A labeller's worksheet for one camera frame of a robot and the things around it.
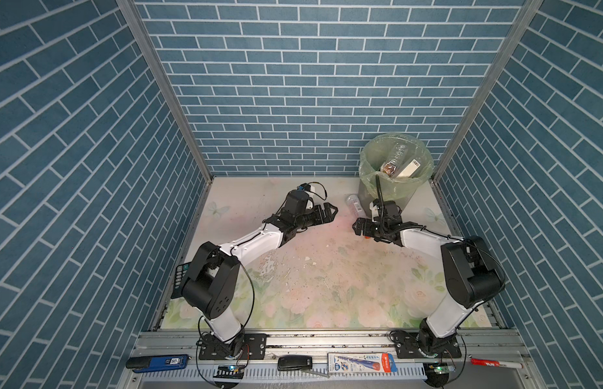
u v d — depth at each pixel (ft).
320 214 2.52
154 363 2.24
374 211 2.89
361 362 2.32
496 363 2.32
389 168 3.07
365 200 3.43
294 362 2.23
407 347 2.42
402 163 3.05
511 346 2.49
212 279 1.52
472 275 1.57
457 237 1.76
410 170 2.97
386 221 2.48
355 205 3.43
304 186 2.60
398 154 3.05
